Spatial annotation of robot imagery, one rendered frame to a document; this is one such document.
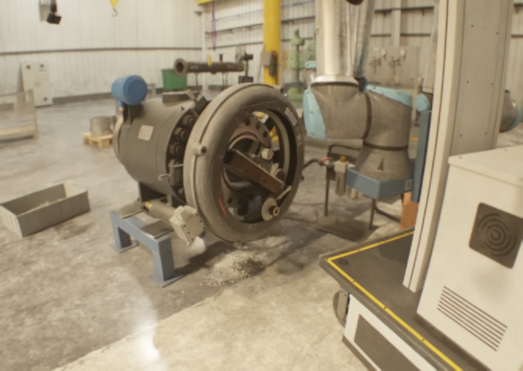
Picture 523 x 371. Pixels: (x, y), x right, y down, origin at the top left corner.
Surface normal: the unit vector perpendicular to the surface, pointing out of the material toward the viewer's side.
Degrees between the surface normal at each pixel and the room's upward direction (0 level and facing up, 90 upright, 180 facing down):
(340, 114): 85
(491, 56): 90
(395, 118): 90
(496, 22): 90
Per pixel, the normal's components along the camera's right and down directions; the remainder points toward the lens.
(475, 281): -0.91, 0.12
